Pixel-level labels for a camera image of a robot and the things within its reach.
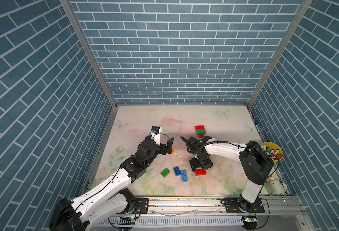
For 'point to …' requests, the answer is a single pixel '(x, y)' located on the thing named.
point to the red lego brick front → (201, 172)
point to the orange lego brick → (173, 150)
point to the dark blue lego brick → (176, 171)
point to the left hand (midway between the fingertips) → (169, 138)
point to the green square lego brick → (165, 173)
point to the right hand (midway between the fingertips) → (198, 170)
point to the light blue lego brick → (184, 178)
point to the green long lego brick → (201, 131)
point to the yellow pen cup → (273, 150)
